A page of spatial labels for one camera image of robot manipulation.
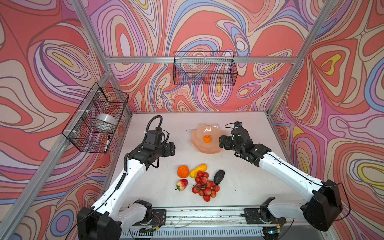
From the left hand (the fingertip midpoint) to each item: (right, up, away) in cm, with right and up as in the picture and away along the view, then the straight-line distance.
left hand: (171, 147), depth 80 cm
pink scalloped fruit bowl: (+16, +6, +24) cm, 29 cm away
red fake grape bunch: (+19, -22, 0) cm, 29 cm away
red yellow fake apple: (+6, -21, +1) cm, 21 cm away
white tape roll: (-30, +13, -9) cm, 34 cm away
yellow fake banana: (+13, -16, +5) cm, 21 cm away
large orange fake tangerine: (+6, -14, +4) cm, 16 cm away
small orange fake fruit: (+22, +3, +20) cm, 30 cm away
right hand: (+31, +2, +3) cm, 32 cm away
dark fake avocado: (+26, -17, +3) cm, 32 cm away
